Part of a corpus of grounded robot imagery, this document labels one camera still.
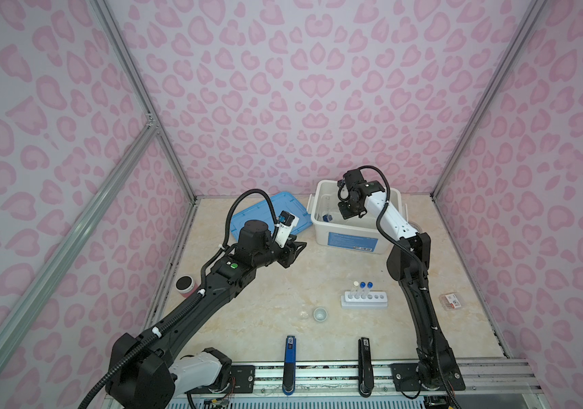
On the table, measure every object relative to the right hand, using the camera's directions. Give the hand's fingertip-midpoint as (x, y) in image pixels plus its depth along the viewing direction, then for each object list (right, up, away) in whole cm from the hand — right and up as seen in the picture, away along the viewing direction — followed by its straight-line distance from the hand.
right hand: (349, 208), depth 103 cm
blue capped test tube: (-1, -24, -27) cm, 36 cm away
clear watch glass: (-19, -36, -17) cm, 44 cm away
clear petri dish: (-5, -5, -7) cm, 10 cm away
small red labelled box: (+32, -32, -17) cm, 48 cm away
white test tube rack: (+4, -31, -18) cm, 36 cm away
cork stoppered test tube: (-3, -24, -27) cm, 36 cm away
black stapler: (-2, -48, -34) cm, 59 cm away
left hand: (-19, -10, -27) cm, 35 cm away
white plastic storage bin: (0, -10, -12) cm, 16 cm away
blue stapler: (-23, -47, -29) cm, 60 cm away
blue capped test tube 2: (+1, -24, -27) cm, 36 cm away
